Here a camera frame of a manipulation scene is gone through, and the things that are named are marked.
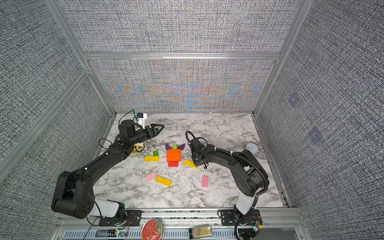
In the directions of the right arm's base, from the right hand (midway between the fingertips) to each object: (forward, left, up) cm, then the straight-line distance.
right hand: (199, 155), depth 93 cm
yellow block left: (-1, +30, -2) cm, 30 cm away
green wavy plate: (-10, +34, +30) cm, 46 cm away
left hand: (+7, +20, +21) cm, 29 cm away
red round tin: (-38, +22, +3) cm, 45 cm away
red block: (-5, +16, -3) cm, 17 cm away
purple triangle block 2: (+7, +11, -2) cm, 13 cm away
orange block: (+4, +16, -2) cm, 17 cm away
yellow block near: (-16, +21, -1) cm, 26 cm away
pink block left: (-12, +29, -2) cm, 31 cm away
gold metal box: (-39, 0, +2) cm, 39 cm away
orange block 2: (+1, +16, -2) cm, 16 cm away
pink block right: (-15, -3, -2) cm, 16 cm away
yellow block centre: (-5, +6, 0) cm, 8 cm away
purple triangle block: (+6, +20, 0) cm, 21 cm away
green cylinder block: (+3, +28, -3) cm, 29 cm away
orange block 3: (-1, +16, -2) cm, 16 cm away
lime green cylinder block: (+6, +16, -1) cm, 17 cm away
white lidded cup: (+3, -34, +3) cm, 34 cm away
